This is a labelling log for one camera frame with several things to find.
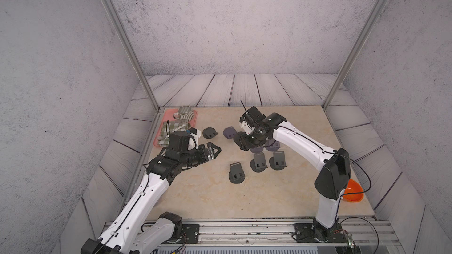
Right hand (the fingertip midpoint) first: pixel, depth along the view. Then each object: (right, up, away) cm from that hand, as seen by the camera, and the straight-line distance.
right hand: (245, 145), depth 82 cm
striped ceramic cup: (-37, +16, +34) cm, 53 cm away
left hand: (-12, -2, -9) cm, 15 cm away
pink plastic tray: (-49, +15, +36) cm, 63 cm away
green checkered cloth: (-45, +7, +28) cm, 54 cm away
